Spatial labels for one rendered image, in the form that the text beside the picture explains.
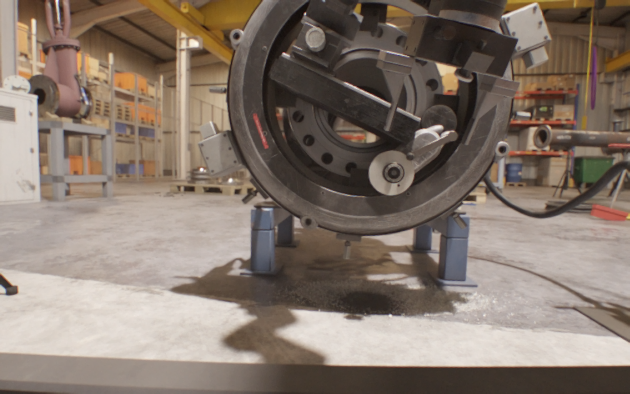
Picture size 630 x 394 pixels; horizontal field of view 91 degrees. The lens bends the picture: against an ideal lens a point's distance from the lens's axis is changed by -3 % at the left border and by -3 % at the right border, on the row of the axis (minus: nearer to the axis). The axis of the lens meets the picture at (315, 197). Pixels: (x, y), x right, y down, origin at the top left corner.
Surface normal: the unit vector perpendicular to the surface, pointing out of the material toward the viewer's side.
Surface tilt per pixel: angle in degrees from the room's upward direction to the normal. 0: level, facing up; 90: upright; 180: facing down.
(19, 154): 90
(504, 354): 0
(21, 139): 90
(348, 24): 129
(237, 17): 90
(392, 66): 114
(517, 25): 90
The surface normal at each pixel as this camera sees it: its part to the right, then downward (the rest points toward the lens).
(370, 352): 0.03, -1.00
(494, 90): 0.10, 0.47
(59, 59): -0.07, 0.09
